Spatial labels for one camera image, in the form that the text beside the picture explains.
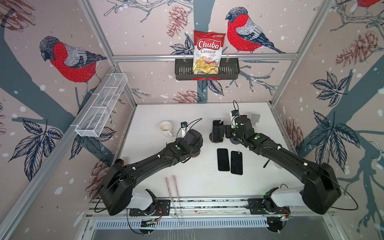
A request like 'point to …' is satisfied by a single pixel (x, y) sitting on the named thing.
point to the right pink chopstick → (178, 199)
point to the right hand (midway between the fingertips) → (224, 128)
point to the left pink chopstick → (169, 189)
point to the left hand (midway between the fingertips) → (193, 137)
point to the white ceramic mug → (165, 127)
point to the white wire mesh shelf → (97, 112)
